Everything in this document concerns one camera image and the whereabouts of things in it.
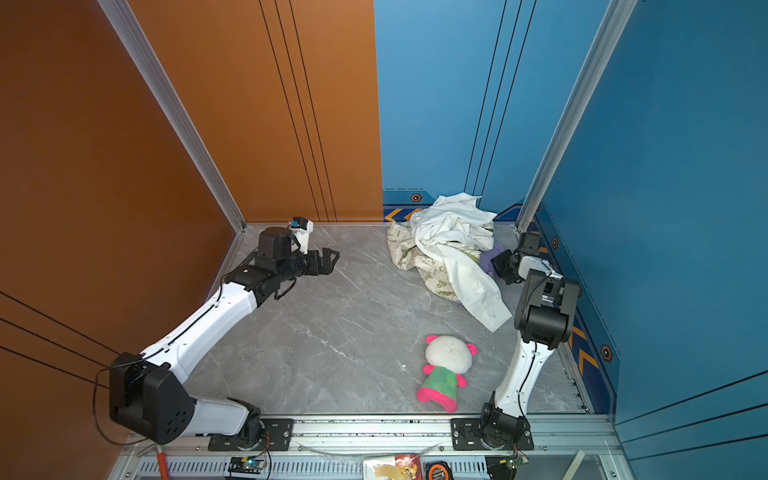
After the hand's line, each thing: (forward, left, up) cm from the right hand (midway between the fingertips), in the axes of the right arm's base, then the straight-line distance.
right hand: (493, 262), depth 104 cm
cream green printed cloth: (+3, +30, +1) cm, 30 cm away
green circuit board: (-58, +70, -4) cm, 91 cm away
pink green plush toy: (-35, +20, +3) cm, 41 cm away
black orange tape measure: (-59, +25, -1) cm, 64 cm away
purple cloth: (0, +3, +3) cm, 4 cm away
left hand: (-11, +53, +20) cm, 58 cm away
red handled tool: (-59, +88, -2) cm, 106 cm away
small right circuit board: (-57, +7, -4) cm, 58 cm away
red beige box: (-58, +32, 0) cm, 66 cm away
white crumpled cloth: (+8, +13, +10) cm, 18 cm away
